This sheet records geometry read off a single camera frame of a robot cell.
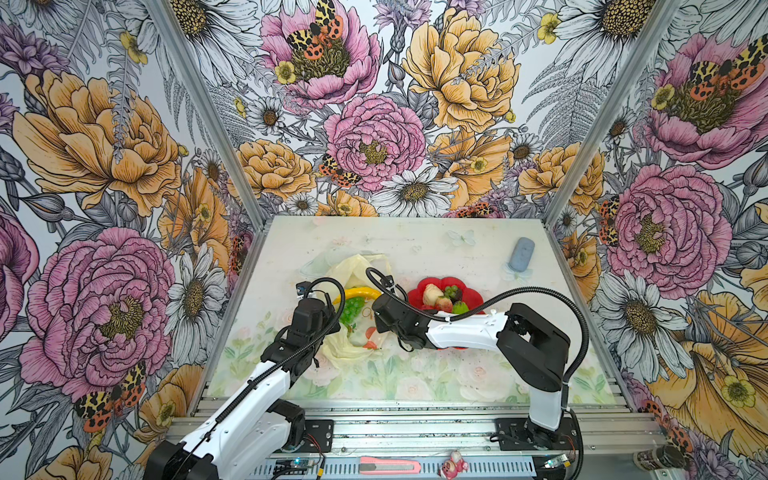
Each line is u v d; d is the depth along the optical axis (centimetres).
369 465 70
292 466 71
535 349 49
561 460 71
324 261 110
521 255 108
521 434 73
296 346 62
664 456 64
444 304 89
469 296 96
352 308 92
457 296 94
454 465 69
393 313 69
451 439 75
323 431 74
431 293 94
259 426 59
